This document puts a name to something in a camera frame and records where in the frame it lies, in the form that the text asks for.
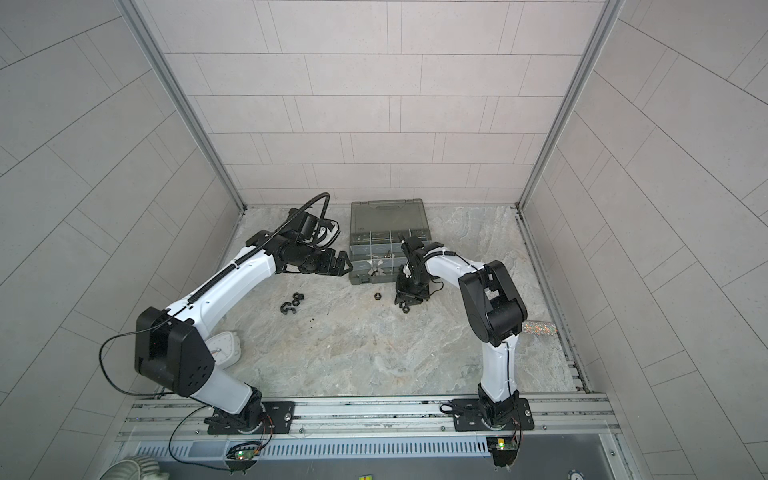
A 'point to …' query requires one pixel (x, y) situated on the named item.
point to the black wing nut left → (286, 310)
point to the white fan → (136, 467)
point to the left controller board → (243, 455)
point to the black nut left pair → (297, 298)
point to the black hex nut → (377, 296)
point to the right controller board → (504, 450)
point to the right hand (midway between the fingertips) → (397, 301)
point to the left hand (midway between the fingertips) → (348, 262)
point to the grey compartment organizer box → (377, 229)
